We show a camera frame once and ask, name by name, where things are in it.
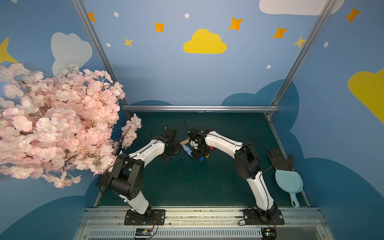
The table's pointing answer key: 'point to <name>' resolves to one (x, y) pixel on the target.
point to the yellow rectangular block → (207, 156)
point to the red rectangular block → (211, 147)
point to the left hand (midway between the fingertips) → (176, 150)
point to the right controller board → (269, 233)
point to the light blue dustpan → (291, 182)
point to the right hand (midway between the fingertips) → (202, 155)
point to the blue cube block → (201, 159)
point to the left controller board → (143, 233)
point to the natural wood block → (184, 142)
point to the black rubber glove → (278, 161)
